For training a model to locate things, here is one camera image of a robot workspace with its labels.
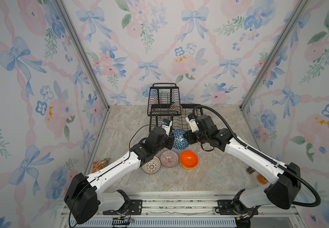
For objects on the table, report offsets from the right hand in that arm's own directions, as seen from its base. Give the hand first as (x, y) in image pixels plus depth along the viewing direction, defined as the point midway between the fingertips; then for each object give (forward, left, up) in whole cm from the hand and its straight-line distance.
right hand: (184, 133), depth 79 cm
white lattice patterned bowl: (-11, +19, -20) cm, 30 cm away
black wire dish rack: (+39, +13, -15) cm, 44 cm away
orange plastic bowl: (-8, -3, -16) cm, 18 cm away
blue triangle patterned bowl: (-3, +2, -4) cm, 6 cm away
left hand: (-1, +6, +2) cm, 6 cm away
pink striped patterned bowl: (-6, +8, -20) cm, 22 cm away
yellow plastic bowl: (-14, -3, -16) cm, 21 cm away
